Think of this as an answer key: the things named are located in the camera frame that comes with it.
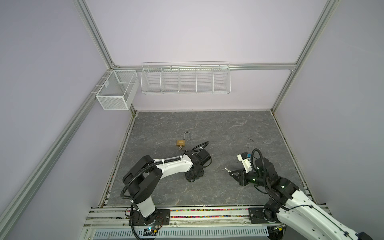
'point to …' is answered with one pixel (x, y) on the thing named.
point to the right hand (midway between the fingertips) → (231, 174)
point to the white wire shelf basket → (186, 78)
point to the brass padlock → (182, 142)
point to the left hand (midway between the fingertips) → (198, 177)
